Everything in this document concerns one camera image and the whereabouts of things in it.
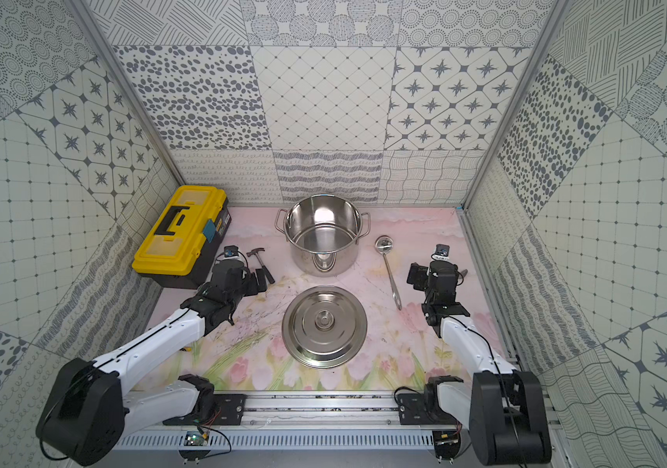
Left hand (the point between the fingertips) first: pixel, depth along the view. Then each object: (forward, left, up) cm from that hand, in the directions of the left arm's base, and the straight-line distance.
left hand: (247, 268), depth 86 cm
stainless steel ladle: (+17, -43, -10) cm, 48 cm away
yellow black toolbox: (+7, +20, +5) cm, 22 cm away
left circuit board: (-41, +7, -15) cm, 44 cm away
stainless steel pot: (+24, -20, -11) cm, 33 cm away
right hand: (+2, -56, -3) cm, 56 cm away
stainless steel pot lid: (-12, -24, -13) cm, 30 cm away
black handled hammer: (+16, +4, -12) cm, 20 cm away
